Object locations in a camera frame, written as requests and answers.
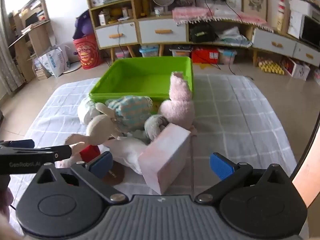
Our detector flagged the patterned curtain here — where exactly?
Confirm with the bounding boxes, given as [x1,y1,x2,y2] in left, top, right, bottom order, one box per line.
[0,0,24,95]

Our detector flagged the pink plush toy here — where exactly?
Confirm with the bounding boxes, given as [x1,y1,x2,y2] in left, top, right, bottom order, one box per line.
[158,71,198,137]

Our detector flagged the grey checked blanket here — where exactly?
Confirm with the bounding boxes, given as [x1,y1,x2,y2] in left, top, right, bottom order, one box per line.
[7,74,300,205]

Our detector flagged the black microwave oven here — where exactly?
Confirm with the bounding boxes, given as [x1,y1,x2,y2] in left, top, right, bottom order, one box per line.
[299,15,320,47]

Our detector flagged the white cabinet drawer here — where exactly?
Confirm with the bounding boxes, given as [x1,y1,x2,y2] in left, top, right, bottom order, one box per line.
[138,19,188,44]
[95,22,138,48]
[252,28,297,57]
[293,42,320,67]

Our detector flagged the white printed carton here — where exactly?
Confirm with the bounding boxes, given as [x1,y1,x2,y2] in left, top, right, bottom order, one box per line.
[285,57,311,81]

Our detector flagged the wooden shelf cabinet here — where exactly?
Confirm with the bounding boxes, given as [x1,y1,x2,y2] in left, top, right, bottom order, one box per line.
[85,0,320,68]

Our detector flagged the yellow egg tray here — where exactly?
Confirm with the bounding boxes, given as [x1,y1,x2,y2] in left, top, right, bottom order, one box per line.
[257,57,285,75]

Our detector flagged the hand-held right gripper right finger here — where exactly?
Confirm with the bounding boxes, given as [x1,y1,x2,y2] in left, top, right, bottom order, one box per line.
[195,152,292,204]

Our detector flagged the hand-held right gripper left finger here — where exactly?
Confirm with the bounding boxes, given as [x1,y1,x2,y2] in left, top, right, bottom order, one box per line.
[30,151,129,204]

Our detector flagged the person's bare leg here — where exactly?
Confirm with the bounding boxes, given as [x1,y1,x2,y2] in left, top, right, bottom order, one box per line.
[291,120,320,232]

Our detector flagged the wooden desk shelf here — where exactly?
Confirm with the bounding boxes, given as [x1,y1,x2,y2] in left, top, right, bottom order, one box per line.
[7,0,59,83]

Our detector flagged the white paper box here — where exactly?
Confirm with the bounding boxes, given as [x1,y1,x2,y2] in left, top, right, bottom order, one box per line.
[287,10,304,39]

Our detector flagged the blue floral fabric toy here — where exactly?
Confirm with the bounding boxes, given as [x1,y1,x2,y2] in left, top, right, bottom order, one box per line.
[105,95,153,133]

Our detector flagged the brown round disc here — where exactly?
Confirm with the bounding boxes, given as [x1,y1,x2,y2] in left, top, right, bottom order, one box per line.
[102,161,125,186]

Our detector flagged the red hanging ornament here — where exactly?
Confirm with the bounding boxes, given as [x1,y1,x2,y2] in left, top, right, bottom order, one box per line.
[276,0,287,30]

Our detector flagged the pink foam block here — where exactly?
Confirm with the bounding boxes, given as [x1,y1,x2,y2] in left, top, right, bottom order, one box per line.
[137,123,192,195]

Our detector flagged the small white carton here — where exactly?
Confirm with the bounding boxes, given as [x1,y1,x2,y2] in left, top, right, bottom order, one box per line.
[98,10,110,26]

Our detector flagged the white shopping bag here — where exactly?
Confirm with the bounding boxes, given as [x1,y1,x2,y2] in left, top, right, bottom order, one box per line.
[37,44,70,78]

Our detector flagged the purple plush toy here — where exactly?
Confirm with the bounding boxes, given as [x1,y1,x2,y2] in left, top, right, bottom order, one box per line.
[72,10,97,40]

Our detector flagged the beige rabbit doll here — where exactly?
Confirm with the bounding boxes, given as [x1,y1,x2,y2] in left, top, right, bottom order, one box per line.
[55,102,127,170]

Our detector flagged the black power cable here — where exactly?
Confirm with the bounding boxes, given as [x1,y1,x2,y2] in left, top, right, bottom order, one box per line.
[106,21,125,67]

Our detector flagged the white round fan base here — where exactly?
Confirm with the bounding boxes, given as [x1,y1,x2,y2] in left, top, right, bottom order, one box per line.
[62,61,83,74]

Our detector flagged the grey plush toy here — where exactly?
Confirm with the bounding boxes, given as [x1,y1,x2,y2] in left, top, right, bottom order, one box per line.
[144,114,171,140]

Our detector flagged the person's left hand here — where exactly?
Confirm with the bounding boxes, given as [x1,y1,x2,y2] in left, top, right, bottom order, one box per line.
[0,175,13,231]

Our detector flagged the red cardboard box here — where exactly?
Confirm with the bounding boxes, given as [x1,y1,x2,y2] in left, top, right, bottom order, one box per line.
[191,47,220,64]

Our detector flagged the pile of light clothes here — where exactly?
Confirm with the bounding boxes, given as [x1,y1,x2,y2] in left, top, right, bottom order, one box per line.
[216,26,252,48]

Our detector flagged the green plastic box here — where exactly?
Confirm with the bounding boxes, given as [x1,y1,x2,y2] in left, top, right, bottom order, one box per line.
[89,56,195,105]

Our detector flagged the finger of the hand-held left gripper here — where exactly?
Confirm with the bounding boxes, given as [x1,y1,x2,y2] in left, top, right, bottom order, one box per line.
[0,139,35,149]
[0,144,73,161]

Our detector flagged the red printed bucket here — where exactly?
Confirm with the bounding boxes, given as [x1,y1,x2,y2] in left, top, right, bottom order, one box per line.
[73,34,103,70]

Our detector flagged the pink tasselled cloth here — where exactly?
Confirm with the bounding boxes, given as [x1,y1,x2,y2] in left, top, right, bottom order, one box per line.
[172,6,274,32]

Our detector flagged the black bag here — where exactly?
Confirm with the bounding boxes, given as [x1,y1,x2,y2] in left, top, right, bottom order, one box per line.
[189,25,217,43]

